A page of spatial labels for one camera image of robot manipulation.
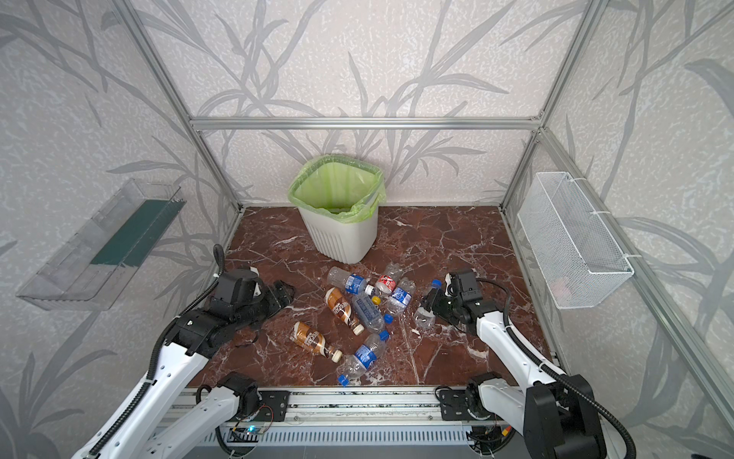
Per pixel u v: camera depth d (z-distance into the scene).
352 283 0.91
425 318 0.91
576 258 0.62
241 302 0.56
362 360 0.77
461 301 0.65
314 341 0.80
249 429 0.71
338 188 1.03
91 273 0.63
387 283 0.91
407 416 0.72
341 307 0.87
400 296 0.91
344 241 0.88
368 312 0.86
